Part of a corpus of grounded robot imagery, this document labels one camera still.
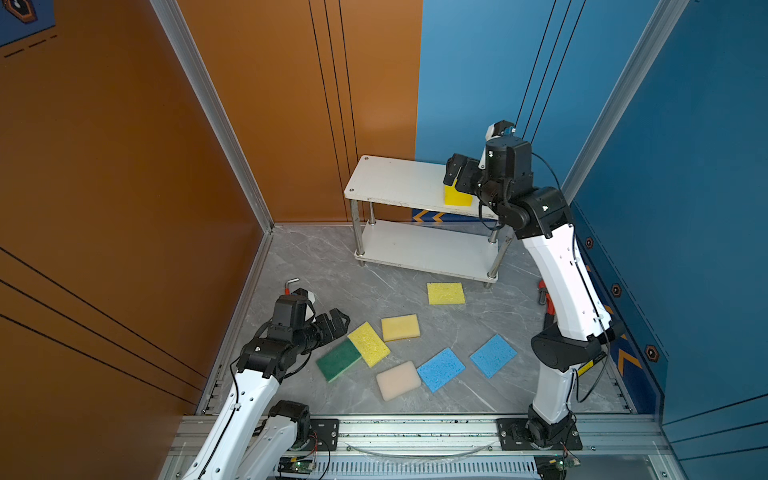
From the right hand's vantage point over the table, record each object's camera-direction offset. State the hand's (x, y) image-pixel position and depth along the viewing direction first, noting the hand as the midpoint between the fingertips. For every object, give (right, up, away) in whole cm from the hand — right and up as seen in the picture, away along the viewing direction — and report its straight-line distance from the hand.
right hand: (465, 165), depth 67 cm
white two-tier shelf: (-9, -1, +16) cm, 19 cm away
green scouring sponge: (-32, -51, +17) cm, 63 cm away
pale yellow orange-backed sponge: (-14, -43, +24) cm, 52 cm away
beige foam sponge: (-15, -55, +14) cm, 59 cm away
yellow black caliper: (+38, -53, +17) cm, 67 cm away
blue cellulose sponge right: (+12, -50, +18) cm, 54 cm away
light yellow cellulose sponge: (+1, -34, +31) cm, 46 cm away
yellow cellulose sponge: (-24, -47, +20) cm, 56 cm away
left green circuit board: (-40, -71, +3) cm, 81 cm away
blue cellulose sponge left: (-4, -53, +15) cm, 55 cm away
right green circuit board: (+24, -69, +2) cm, 73 cm away
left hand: (-31, -38, +10) cm, 50 cm away
